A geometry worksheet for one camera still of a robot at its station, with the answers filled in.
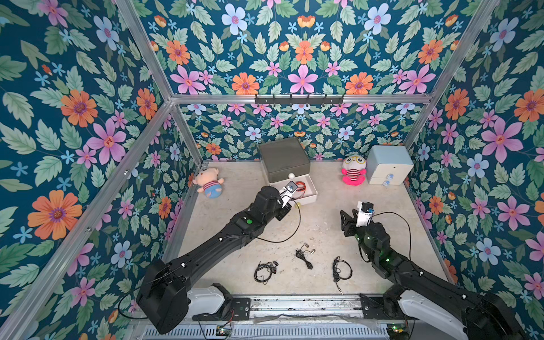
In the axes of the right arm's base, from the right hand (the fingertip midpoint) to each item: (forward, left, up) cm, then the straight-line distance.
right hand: (347, 210), depth 81 cm
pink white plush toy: (+31, -10, -9) cm, 34 cm away
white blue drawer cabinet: (+27, -24, -2) cm, 36 cm away
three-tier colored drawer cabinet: (+40, +27, -12) cm, 50 cm away
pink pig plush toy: (+23, +65, -8) cm, 69 cm away
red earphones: (+17, +18, -8) cm, 26 cm away
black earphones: (-19, +32, -16) cm, 41 cm away
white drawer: (+14, +15, -7) cm, 22 cm away
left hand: (+3, +24, +6) cm, 25 cm away
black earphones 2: (-12, +18, -16) cm, 27 cm away
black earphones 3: (-17, +1, -17) cm, 24 cm away
